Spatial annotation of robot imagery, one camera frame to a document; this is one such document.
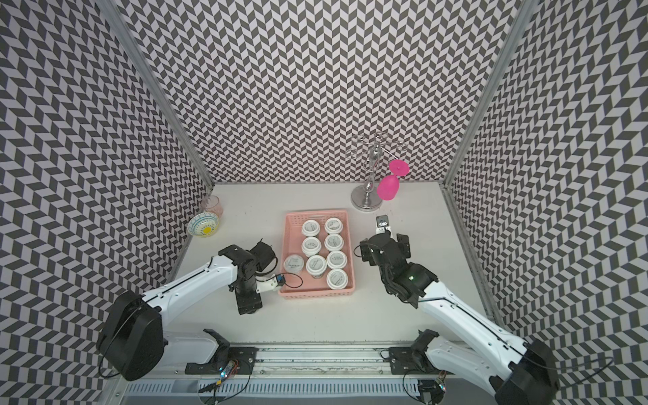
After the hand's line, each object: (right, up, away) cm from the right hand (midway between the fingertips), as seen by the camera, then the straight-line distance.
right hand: (383, 242), depth 78 cm
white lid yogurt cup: (-25, +3, +17) cm, 30 cm away
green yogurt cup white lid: (-16, +4, +18) cm, 24 cm away
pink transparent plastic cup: (-68, +12, +28) cm, 75 cm away
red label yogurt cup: (-15, -7, +9) cm, 19 cm away
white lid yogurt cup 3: (-22, -9, +7) cm, 25 cm away
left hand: (-45, -19, +1) cm, 49 cm away
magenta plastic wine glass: (+5, +19, +16) cm, 26 cm away
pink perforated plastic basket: (-25, -12, -3) cm, 28 cm away
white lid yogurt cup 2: (-24, -3, +12) cm, 27 cm away
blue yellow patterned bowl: (-69, +4, +24) cm, 73 cm away
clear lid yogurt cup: (-30, -9, +9) cm, 32 cm away
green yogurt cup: (-15, -13, +4) cm, 20 cm away
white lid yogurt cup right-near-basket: (-16, -2, +14) cm, 21 cm away
